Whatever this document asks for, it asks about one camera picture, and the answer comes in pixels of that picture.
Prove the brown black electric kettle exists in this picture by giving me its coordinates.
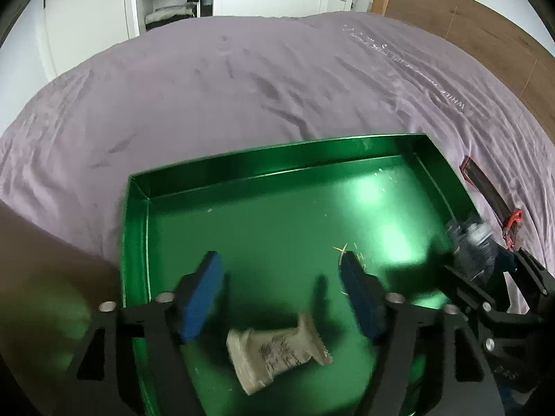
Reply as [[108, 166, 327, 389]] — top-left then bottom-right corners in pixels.
[[1, 205, 119, 415]]

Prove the dark navy snack packet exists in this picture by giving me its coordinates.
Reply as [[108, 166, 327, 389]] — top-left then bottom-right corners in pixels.
[[447, 218, 498, 286]]

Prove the red black flat tool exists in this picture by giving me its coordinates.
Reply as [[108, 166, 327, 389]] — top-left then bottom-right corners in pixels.
[[459, 156, 523, 249]]

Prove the purple bed sheet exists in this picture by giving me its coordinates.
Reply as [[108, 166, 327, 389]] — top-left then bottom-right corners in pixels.
[[1, 12, 554, 309]]

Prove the green metal tray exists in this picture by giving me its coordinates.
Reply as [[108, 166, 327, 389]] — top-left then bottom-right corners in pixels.
[[120, 134, 477, 415]]

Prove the wooden headboard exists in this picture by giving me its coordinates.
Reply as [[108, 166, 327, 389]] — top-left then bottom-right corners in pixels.
[[368, 0, 555, 138]]

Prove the white room door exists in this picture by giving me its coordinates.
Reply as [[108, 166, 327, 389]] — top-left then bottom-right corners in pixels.
[[44, 0, 129, 74]]

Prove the beige green pastry packet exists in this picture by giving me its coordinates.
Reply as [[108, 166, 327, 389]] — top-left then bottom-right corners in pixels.
[[226, 311, 333, 395]]

